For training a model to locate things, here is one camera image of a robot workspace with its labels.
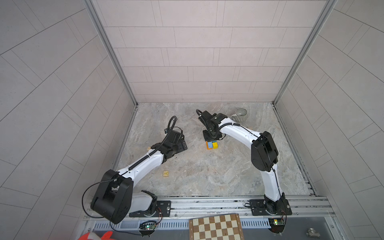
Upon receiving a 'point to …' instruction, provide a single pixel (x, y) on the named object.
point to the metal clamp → (312, 233)
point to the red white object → (90, 236)
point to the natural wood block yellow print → (166, 173)
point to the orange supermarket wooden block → (206, 143)
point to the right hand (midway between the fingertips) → (207, 139)
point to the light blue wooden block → (210, 145)
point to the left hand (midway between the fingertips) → (183, 143)
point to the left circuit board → (148, 227)
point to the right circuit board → (277, 225)
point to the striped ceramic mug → (240, 115)
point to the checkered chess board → (224, 227)
